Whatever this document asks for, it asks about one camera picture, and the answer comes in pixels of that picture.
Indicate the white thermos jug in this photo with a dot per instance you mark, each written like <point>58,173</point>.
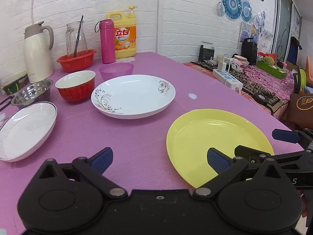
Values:
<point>38,42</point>

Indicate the white charger plug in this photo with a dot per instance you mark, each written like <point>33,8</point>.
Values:
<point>222,66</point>

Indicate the black speaker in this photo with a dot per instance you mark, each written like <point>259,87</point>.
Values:
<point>249,50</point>

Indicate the black stirring stick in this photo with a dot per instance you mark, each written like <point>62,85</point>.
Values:
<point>78,36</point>

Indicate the yellow plastic plate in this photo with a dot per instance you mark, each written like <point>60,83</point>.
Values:
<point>191,135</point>

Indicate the white plate dark rim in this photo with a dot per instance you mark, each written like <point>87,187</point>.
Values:
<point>26,131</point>

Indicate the green tray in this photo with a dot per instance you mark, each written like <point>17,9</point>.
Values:
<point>272,70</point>

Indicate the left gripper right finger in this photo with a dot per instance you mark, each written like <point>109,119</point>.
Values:
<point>229,171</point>

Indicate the green instant noodle bowl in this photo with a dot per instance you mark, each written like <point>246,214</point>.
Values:
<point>15,85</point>

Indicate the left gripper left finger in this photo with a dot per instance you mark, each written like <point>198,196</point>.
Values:
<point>92,169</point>

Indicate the red plastic basket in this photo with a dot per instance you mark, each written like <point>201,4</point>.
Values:
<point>83,60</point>

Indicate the white power strip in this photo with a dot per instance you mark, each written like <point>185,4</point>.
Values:
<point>228,80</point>

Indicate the stainless steel bowl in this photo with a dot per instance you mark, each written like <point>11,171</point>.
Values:
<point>36,92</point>

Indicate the purple translucent plastic bowl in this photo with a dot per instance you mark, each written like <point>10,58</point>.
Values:
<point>114,70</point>

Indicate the glass pitcher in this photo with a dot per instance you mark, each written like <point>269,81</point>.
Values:
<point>70,36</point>

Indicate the white floral ceramic plate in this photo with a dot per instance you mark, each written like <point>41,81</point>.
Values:
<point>133,96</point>

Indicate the patterned side table cloth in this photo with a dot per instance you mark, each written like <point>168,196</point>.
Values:
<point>277,103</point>

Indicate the blue wall fan decoration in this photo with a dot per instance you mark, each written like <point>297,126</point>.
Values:
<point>235,9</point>

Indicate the yellow detergent bottle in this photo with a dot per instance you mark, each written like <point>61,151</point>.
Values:
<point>125,35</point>

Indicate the black box on sidetable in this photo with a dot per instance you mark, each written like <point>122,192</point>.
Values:
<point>206,51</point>

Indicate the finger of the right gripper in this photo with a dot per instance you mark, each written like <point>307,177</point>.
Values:
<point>286,136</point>

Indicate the pink thermos bottle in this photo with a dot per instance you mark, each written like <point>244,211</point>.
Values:
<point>107,43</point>

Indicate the brown paper bag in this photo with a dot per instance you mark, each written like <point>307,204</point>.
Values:
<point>300,110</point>

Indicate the red white ceramic bowl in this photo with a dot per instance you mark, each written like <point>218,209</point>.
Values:
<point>77,86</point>

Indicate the purple floral tablecloth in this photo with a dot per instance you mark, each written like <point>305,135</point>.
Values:
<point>140,159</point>

